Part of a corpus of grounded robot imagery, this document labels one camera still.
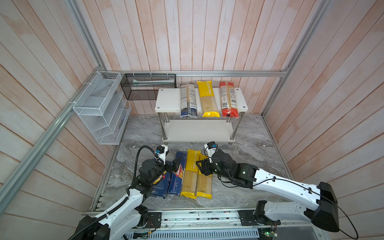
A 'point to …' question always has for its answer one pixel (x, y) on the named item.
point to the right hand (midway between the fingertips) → (199, 162)
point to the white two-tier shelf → (168, 101)
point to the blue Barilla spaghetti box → (177, 178)
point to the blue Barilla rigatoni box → (161, 188)
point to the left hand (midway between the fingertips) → (175, 156)
